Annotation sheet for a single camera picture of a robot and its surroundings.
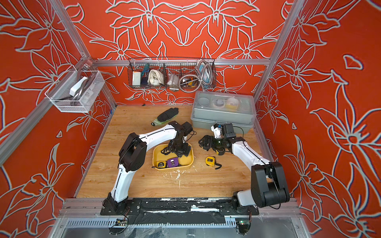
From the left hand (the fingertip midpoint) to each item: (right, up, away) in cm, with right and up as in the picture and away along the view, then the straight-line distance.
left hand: (182, 152), depth 91 cm
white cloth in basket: (-16, +47, -1) cm, 50 cm away
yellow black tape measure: (-12, -6, -6) cm, 15 cm away
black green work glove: (-14, +23, +20) cm, 33 cm away
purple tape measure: (-5, -5, -6) cm, 9 cm away
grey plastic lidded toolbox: (+21, +29, +6) cm, 36 cm away
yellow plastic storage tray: (+1, -5, -3) cm, 6 cm away
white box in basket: (-29, +46, -1) cm, 55 cm away
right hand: (+12, +7, -5) cm, 15 cm away
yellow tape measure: (+18, -5, -4) cm, 19 cm away
